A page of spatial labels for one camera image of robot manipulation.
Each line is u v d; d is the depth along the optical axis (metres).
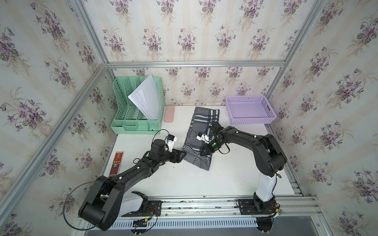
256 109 1.18
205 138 0.82
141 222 0.71
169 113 1.16
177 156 0.76
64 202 0.66
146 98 0.96
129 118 1.07
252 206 0.72
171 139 0.77
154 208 0.73
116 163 0.88
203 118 1.11
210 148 0.80
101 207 0.40
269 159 0.50
